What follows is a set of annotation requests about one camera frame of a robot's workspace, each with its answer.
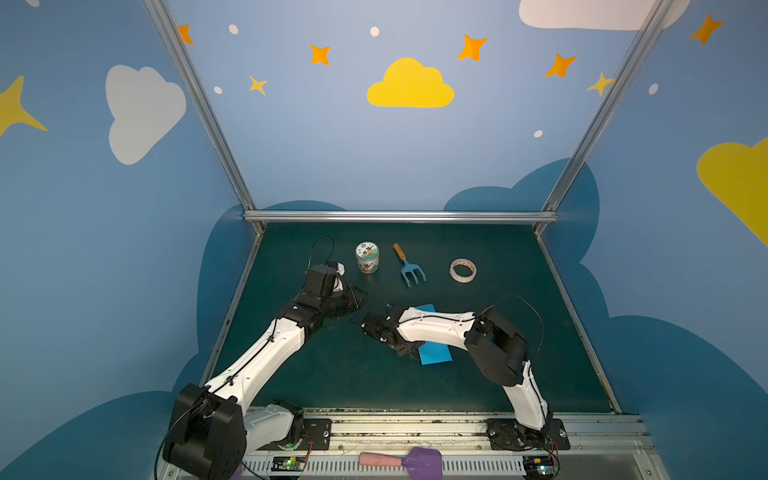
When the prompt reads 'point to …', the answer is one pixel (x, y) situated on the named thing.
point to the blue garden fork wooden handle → (409, 268)
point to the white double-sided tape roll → (462, 279)
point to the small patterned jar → (367, 255)
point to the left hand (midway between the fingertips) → (368, 296)
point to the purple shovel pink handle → (423, 463)
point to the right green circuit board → (540, 466)
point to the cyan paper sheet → (432, 353)
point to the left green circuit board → (288, 463)
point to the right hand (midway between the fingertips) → (415, 336)
